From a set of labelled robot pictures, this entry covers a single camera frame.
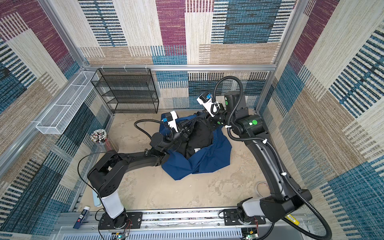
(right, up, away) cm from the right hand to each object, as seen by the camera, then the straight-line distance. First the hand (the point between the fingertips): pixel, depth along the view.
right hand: (203, 116), depth 66 cm
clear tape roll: (+33, -38, +15) cm, 53 cm away
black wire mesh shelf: (-52, +21, +43) cm, 70 cm away
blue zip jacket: (+4, -17, +19) cm, 26 cm away
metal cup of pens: (-55, -11, +17) cm, 58 cm away
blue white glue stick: (-58, -48, +7) cm, 76 cm away
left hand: (-3, -1, +3) cm, 4 cm away
